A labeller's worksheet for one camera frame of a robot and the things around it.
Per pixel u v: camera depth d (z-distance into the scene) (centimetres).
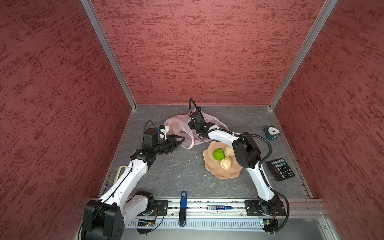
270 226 71
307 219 75
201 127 77
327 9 72
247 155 58
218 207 73
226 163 84
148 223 71
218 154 87
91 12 72
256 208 74
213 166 88
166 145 70
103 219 39
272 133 100
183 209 74
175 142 70
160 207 74
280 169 85
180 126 82
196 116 78
